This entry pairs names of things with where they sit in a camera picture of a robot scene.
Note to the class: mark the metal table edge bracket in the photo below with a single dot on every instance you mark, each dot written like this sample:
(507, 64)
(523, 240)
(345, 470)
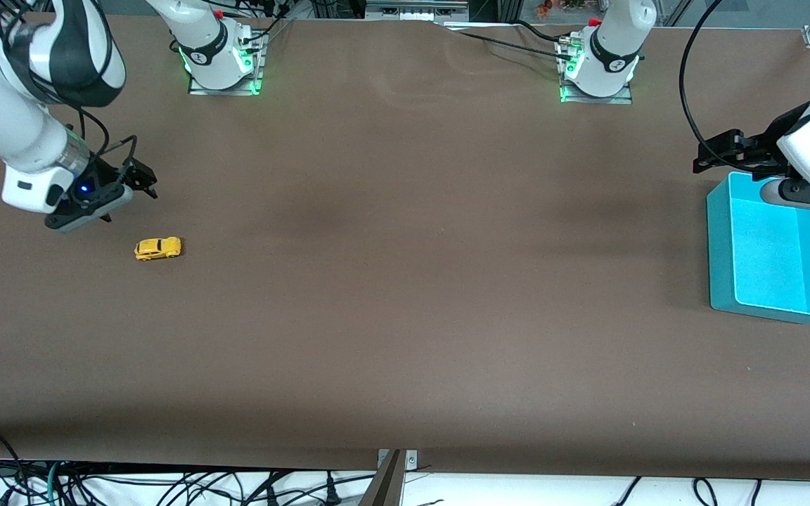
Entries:
(410, 460)

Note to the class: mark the aluminium frame beam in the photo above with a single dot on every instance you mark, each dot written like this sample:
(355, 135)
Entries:
(412, 10)

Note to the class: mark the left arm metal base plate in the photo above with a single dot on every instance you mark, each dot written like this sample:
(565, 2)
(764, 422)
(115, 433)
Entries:
(598, 100)

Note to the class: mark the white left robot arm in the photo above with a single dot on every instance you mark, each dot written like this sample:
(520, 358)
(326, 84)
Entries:
(616, 49)

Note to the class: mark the dark table support post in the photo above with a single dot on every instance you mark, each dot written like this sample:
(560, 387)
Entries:
(384, 488)

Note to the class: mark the teal plastic bin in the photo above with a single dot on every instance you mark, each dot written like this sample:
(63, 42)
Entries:
(770, 260)

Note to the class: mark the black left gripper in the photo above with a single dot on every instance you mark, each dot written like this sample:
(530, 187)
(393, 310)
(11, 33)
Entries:
(761, 153)

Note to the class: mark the small orange object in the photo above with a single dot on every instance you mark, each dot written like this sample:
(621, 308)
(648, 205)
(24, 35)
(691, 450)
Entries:
(544, 8)

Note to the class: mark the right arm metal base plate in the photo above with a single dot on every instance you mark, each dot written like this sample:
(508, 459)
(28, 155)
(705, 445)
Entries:
(226, 91)

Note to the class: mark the yellow toy beetle car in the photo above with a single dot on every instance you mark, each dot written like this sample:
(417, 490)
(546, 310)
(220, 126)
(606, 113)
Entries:
(157, 248)

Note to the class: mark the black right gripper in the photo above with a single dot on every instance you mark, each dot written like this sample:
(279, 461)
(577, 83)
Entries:
(104, 175)

